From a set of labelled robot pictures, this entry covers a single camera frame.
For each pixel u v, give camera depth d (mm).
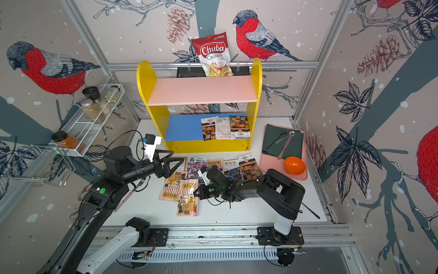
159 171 555
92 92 739
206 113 1231
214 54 828
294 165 927
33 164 571
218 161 978
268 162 980
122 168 488
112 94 858
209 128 974
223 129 957
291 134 1104
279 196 468
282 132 1113
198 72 930
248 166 969
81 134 732
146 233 657
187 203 814
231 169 951
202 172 797
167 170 555
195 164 969
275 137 1106
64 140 599
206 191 744
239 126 978
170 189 876
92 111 716
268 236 726
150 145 559
